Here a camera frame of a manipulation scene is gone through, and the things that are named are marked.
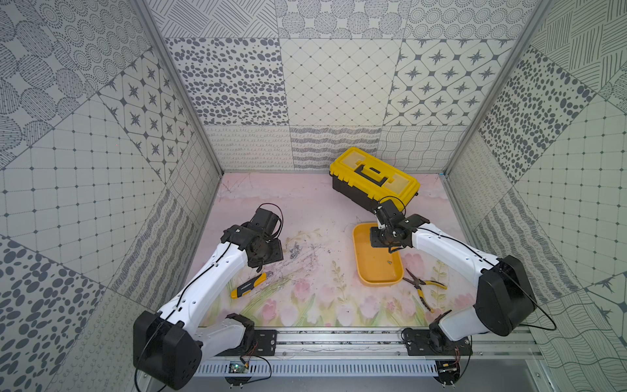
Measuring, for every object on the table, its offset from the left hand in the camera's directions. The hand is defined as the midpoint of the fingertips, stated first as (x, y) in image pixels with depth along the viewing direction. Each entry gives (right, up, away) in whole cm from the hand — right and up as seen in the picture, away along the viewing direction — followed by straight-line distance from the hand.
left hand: (274, 251), depth 79 cm
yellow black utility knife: (-11, -14, +5) cm, 18 cm away
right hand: (+36, +2, +8) cm, 37 cm away
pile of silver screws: (+5, -4, +16) cm, 17 cm away
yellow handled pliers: (+51, -13, +7) cm, 53 cm away
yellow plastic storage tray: (+37, -9, +13) cm, 40 cm away
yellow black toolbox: (+35, +24, +16) cm, 45 cm away
